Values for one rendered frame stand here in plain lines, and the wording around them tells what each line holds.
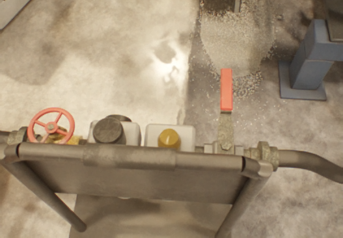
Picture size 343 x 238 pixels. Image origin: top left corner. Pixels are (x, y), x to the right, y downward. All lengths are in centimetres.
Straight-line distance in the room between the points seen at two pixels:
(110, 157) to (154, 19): 93
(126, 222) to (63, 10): 79
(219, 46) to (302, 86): 30
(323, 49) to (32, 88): 87
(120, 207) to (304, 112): 62
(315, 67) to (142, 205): 62
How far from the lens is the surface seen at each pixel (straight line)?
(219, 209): 106
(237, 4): 108
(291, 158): 65
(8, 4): 138
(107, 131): 59
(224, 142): 61
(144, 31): 134
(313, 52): 110
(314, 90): 127
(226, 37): 133
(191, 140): 63
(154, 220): 105
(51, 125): 62
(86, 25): 139
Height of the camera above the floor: 104
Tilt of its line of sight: 62 degrees down
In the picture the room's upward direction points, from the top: straight up
